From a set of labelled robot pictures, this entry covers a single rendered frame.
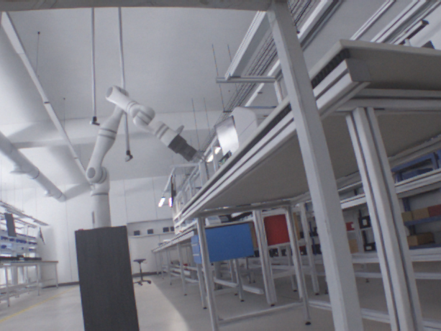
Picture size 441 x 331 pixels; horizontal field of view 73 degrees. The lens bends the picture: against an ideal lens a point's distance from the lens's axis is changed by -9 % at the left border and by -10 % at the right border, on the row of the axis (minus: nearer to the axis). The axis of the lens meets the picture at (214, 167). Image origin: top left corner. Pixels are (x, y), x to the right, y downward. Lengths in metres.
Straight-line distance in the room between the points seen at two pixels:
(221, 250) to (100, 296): 2.07
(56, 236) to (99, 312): 11.83
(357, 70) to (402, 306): 0.44
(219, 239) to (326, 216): 3.07
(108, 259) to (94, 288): 0.15
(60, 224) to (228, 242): 10.43
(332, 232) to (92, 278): 1.30
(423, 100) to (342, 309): 0.58
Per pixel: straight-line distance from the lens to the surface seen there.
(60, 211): 13.45
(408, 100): 0.84
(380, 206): 0.69
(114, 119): 1.75
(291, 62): 0.48
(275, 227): 3.73
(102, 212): 1.67
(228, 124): 3.37
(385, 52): 0.68
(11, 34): 3.87
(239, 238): 3.53
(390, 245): 0.69
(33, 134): 7.69
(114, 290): 1.58
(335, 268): 0.43
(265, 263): 3.54
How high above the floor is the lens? 0.69
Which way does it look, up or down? 14 degrees up
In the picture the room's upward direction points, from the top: 9 degrees counter-clockwise
